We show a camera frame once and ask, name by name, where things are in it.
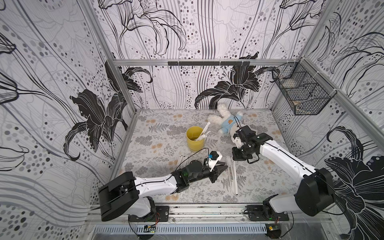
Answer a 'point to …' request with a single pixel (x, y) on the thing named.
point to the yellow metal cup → (192, 133)
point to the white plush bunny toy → (227, 121)
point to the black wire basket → (306, 91)
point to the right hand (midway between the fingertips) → (234, 156)
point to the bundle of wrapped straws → (203, 135)
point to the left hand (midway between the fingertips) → (226, 168)
